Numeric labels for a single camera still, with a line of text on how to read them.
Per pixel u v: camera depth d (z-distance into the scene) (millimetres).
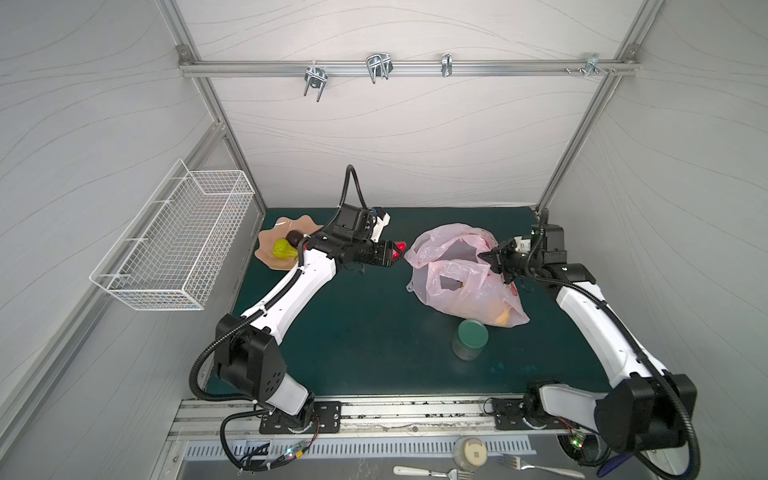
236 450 703
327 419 737
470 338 768
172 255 684
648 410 388
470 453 604
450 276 779
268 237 1068
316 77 794
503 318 858
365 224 661
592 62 764
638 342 442
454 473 675
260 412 585
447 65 785
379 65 765
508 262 700
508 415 734
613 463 676
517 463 672
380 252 701
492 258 717
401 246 776
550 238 610
